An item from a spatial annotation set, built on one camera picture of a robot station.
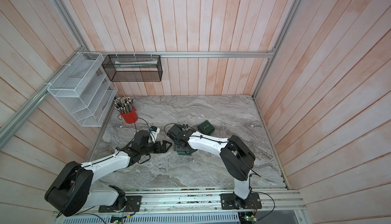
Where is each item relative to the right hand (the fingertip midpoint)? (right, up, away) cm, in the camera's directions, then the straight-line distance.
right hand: (182, 146), depth 90 cm
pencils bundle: (-37, +25, +3) cm, 45 cm away
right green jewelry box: (+16, +10, +8) cm, 20 cm away
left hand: (-9, 0, -2) cm, 10 cm away
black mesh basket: (-36, +52, +15) cm, 64 cm away
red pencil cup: (-36, +16, +12) cm, 42 cm away
